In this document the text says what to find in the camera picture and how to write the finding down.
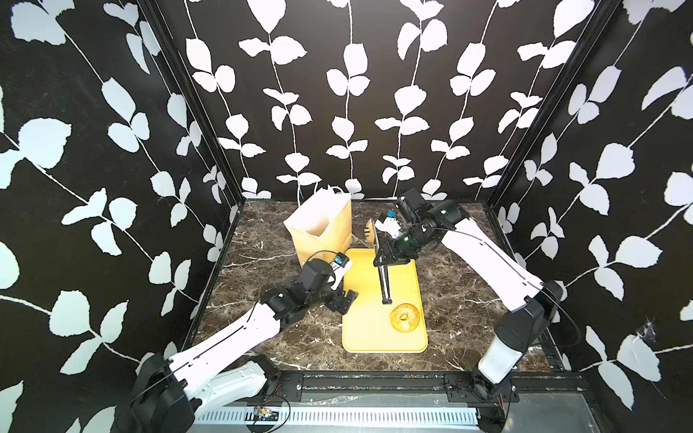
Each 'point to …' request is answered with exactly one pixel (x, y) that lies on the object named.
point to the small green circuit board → (261, 414)
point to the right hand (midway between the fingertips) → (375, 258)
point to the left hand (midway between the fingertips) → (346, 281)
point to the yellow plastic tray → (367, 327)
